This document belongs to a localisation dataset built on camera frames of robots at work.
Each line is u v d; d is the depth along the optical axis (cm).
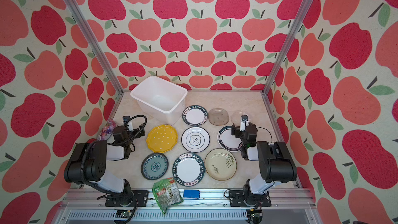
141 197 76
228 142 96
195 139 95
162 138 96
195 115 108
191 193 76
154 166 84
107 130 93
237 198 74
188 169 83
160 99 115
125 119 82
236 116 105
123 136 74
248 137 72
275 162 46
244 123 81
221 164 85
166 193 75
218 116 107
